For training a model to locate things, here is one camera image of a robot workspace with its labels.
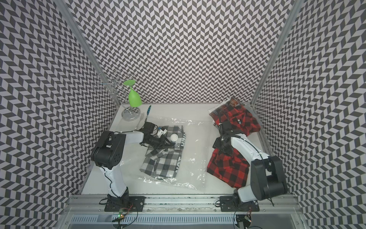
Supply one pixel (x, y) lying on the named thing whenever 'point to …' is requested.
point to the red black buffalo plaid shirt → (239, 118)
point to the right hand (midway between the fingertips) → (218, 151)
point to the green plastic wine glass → (135, 100)
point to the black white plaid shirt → (165, 161)
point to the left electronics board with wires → (122, 212)
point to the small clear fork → (141, 117)
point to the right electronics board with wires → (246, 219)
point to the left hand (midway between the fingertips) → (170, 147)
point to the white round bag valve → (174, 137)
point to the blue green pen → (147, 112)
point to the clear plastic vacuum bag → (185, 164)
